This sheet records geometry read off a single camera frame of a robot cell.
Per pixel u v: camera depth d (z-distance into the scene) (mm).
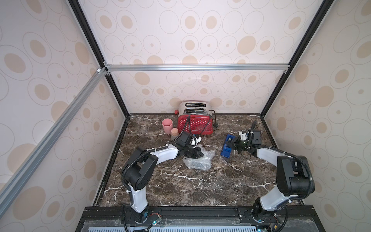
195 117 970
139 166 522
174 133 948
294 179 466
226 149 921
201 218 733
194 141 778
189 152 792
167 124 1011
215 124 1093
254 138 744
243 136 880
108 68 904
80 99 688
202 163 860
